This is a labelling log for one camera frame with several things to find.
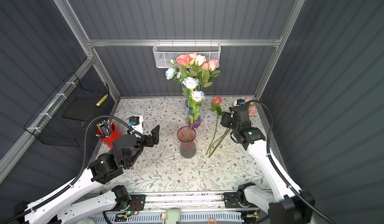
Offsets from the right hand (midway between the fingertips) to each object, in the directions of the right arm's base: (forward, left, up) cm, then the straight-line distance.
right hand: (228, 116), depth 78 cm
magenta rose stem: (+26, +3, -23) cm, 35 cm away
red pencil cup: (-5, +65, -6) cm, 66 cm away
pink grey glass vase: (-7, +22, -7) cm, 25 cm away
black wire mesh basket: (+6, +81, +7) cm, 82 cm away
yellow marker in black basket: (+7, +69, +5) cm, 70 cm away
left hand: (-10, +37, +7) cm, 39 cm away
